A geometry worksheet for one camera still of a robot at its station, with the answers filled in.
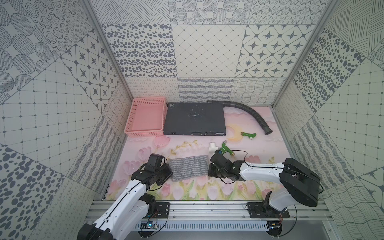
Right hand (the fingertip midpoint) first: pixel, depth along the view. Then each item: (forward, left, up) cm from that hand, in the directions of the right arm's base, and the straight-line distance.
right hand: (208, 172), depth 86 cm
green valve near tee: (+14, -11, +2) cm, 18 cm away
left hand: (0, +21, +5) cm, 21 cm away
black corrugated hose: (+32, -42, +1) cm, 53 cm away
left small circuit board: (-26, +29, -1) cm, 39 cm away
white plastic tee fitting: (+15, -3, +2) cm, 15 cm away
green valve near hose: (+25, -30, 0) cm, 40 cm away
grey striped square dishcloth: (+3, +13, 0) cm, 13 cm away
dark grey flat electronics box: (+38, +5, +4) cm, 38 cm away
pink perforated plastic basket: (+40, +45, +3) cm, 60 cm away
